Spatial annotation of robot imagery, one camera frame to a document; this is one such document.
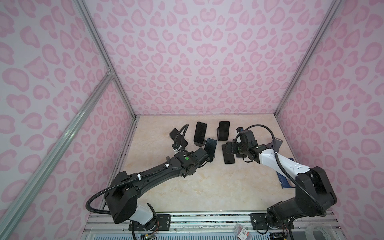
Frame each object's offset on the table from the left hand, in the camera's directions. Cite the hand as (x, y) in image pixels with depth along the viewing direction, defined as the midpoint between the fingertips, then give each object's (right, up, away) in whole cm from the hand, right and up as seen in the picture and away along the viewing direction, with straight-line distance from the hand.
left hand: (188, 158), depth 82 cm
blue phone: (+25, -1, +15) cm, 29 cm away
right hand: (+26, +7, +7) cm, 28 cm away
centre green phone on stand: (+13, +4, +11) cm, 17 cm away
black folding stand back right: (+20, +13, +28) cm, 37 cm away
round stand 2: (+55, +7, +11) cm, 57 cm away
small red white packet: (+25, -32, -13) cm, 43 cm away
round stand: (+7, +6, +18) cm, 20 cm away
